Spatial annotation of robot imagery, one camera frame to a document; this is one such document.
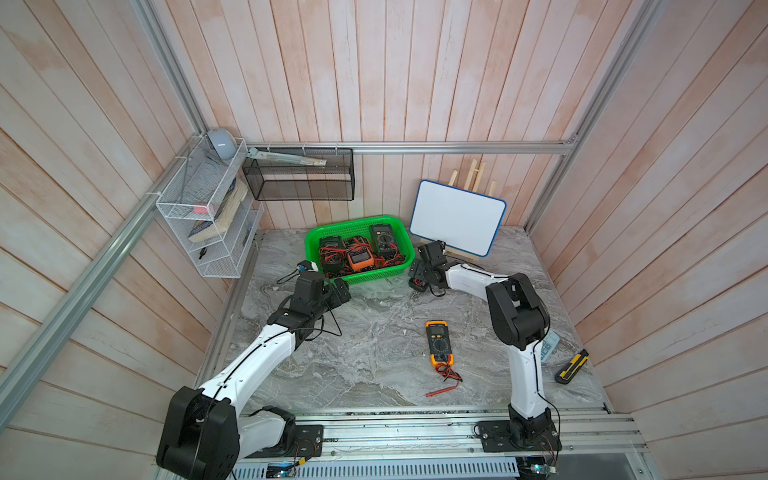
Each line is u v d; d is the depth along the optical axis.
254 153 0.90
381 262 0.98
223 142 0.83
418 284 1.01
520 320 0.56
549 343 0.89
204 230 0.79
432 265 0.83
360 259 0.98
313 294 0.66
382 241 1.04
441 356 0.84
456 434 0.76
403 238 1.07
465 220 0.96
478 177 0.93
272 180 1.05
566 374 0.82
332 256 0.96
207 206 0.69
